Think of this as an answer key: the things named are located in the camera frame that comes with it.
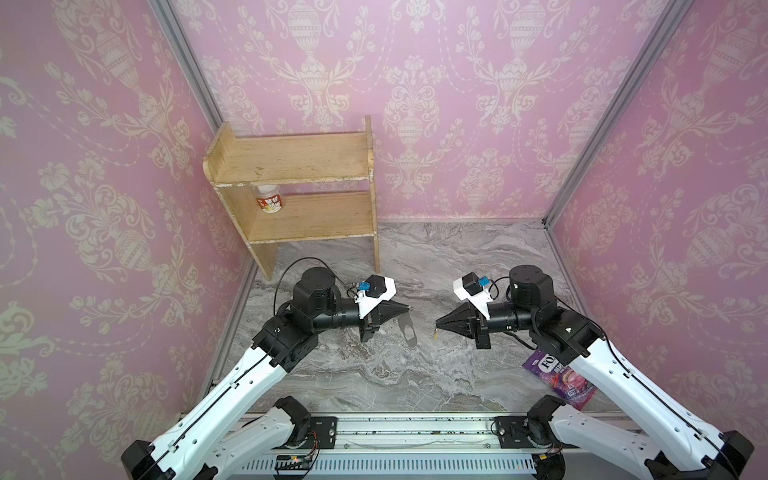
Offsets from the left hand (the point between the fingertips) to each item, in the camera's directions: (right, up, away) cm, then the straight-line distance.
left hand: (405, 311), depth 60 cm
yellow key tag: (+6, -5, +1) cm, 8 cm away
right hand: (+8, -3, +2) cm, 9 cm away
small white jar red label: (-40, +28, +30) cm, 57 cm away
